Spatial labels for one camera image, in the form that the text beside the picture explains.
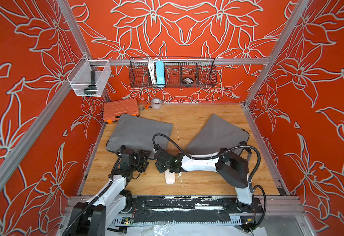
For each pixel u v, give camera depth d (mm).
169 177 814
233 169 481
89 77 889
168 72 1007
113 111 1083
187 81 951
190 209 727
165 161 657
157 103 1168
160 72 896
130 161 683
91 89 802
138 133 998
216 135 948
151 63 876
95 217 418
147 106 1176
